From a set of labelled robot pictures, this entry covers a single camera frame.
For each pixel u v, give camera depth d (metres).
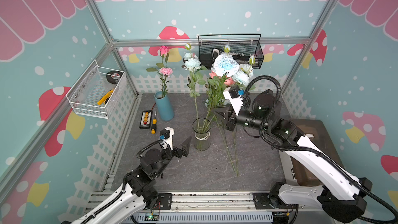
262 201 0.74
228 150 0.91
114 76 0.81
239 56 0.89
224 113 0.52
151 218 0.72
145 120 1.03
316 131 0.84
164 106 0.93
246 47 0.92
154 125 1.02
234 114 0.50
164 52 0.82
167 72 0.82
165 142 0.57
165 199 0.75
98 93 0.78
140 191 0.54
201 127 0.82
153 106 1.11
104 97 0.73
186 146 0.62
